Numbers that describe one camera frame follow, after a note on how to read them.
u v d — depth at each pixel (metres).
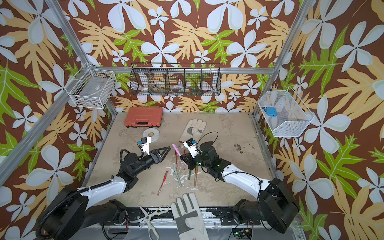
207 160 0.63
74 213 0.42
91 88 0.86
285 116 0.83
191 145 0.69
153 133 1.08
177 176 0.88
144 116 1.15
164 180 0.86
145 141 0.72
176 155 0.96
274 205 0.41
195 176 0.88
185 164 0.78
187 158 0.72
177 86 0.99
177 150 0.78
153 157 0.69
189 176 0.88
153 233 0.69
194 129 1.08
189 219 0.73
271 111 0.86
